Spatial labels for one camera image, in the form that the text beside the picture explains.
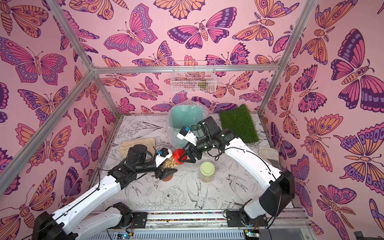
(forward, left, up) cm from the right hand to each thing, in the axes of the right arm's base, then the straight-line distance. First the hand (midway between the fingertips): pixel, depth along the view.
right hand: (183, 152), depth 69 cm
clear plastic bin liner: (+36, +1, 0) cm, 36 cm away
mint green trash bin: (+32, +4, -8) cm, 33 cm away
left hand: (-1, +5, -7) cm, 9 cm away
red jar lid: (-2, +2, +3) cm, 4 cm away
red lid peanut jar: (-4, +6, -2) cm, 8 cm away
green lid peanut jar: (-3, -12, -14) cm, 18 cm away
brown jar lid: (-3, +11, -25) cm, 28 cm away
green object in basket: (+46, -9, +5) cm, 47 cm away
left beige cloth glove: (+23, +28, -25) cm, 44 cm away
